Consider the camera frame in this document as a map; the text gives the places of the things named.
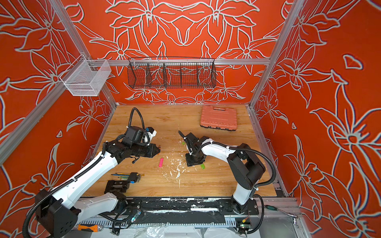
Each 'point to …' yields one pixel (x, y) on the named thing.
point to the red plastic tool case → (220, 118)
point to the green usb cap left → (183, 143)
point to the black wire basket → (171, 72)
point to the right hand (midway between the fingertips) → (188, 162)
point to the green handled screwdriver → (276, 208)
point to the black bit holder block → (121, 185)
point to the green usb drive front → (203, 166)
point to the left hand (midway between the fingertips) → (159, 149)
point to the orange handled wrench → (95, 228)
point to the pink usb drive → (161, 162)
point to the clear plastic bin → (85, 77)
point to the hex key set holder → (131, 177)
